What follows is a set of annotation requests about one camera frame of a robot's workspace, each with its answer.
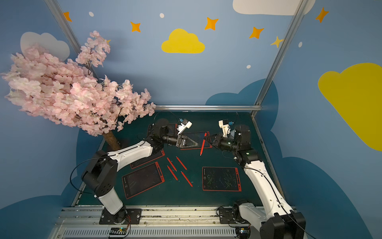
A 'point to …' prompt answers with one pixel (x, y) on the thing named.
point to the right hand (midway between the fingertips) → (207, 137)
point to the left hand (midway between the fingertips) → (198, 143)
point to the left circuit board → (118, 231)
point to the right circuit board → (243, 232)
